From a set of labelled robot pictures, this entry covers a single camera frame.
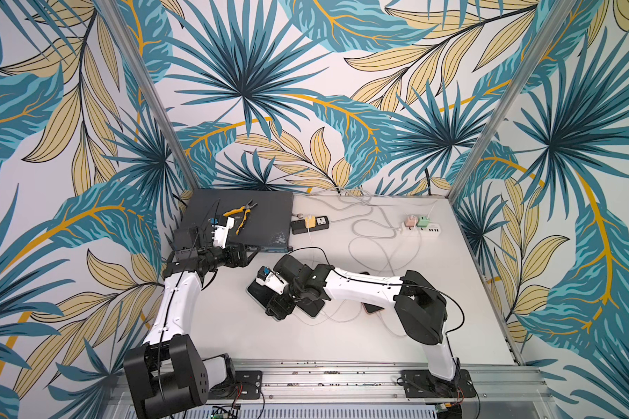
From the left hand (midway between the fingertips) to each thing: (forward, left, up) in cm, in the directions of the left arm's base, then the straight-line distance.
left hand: (249, 248), depth 80 cm
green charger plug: (+22, -63, -12) cm, 68 cm away
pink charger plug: (+22, -58, -12) cm, 63 cm away
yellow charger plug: (+23, -18, -14) cm, 32 cm away
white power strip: (+21, -68, -16) cm, 73 cm away
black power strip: (+22, -14, -16) cm, 30 cm away
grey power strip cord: (+33, -44, -19) cm, 58 cm away
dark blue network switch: (+26, +3, -18) cm, 32 cm away
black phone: (-11, -20, -19) cm, 29 cm away
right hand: (-19, -5, -12) cm, 23 cm away
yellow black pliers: (+27, +8, -13) cm, 31 cm away
